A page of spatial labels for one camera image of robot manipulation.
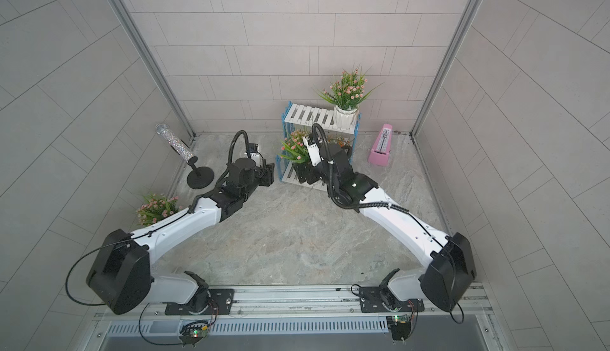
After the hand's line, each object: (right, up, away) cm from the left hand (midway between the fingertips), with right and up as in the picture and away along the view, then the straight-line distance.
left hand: (272, 161), depth 84 cm
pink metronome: (+43, +3, +18) cm, 47 cm away
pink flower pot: (-36, -15, -8) cm, 40 cm away
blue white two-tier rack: (+10, +16, +2) cm, 19 cm away
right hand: (+12, +1, -9) cm, 15 cm away
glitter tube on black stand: (-33, -9, +15) cm, 37 cm away
